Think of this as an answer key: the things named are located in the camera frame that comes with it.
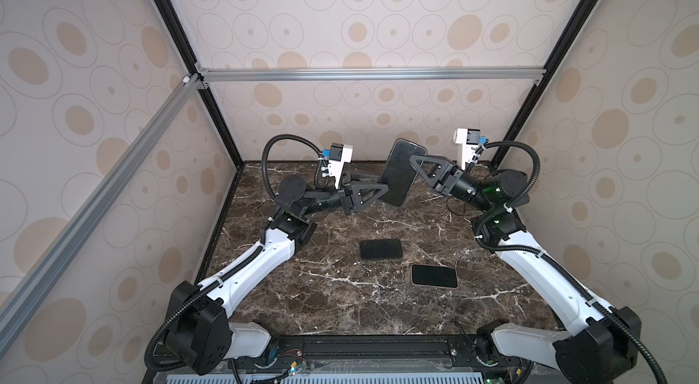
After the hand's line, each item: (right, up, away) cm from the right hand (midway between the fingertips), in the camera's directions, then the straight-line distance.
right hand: (411, 165), depth 57 cm
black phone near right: (+14, -34, +31) cm, 48 cm away
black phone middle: (-3, -26, +37) cm, 45 cm away
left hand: (-5, -6, -1) cm, 8 cm away
